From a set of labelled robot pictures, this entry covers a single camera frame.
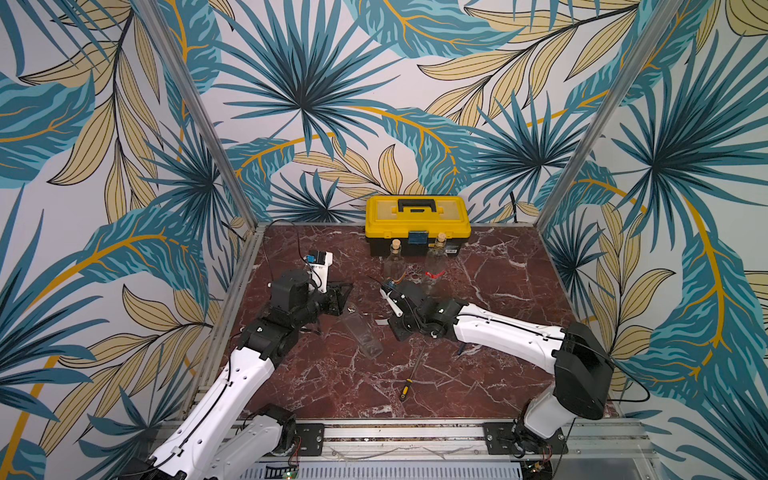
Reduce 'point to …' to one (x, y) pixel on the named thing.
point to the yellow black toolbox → (416, 220)
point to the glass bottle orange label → (395, 265)
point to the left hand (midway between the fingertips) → (348, 288)
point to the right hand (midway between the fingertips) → (394, 318)
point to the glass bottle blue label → (362, 333)
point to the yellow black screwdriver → (409, 381)
